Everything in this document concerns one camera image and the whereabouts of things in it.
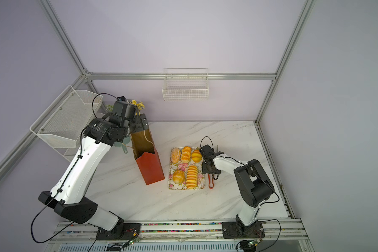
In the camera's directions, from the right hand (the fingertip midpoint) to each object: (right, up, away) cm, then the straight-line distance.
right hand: (211, 172), depth 95 cm
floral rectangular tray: (-17, +3, +1) cm, 17 cm away
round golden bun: (-20, -1, -7) cm, 21 cm away
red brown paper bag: (-34, +12, -21) cm, 42 cm away
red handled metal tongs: (-1, -7, -7) cm, 10 cm away
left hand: (-38, +27, -25) cm, 53 cm away
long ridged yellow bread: (-12, -2, -7) cm, 14 cm away
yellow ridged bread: (-9, +9, +3) cm, 13 cm away
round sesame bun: (-23, +10, +1) cm, 25 cm away
